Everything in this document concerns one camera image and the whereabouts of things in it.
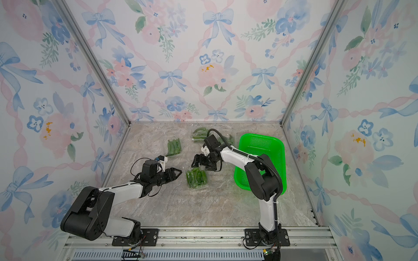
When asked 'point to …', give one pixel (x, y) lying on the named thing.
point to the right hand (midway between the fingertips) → (199, 166)
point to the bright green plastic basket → (257, 144)
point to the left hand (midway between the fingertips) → (180, 172)
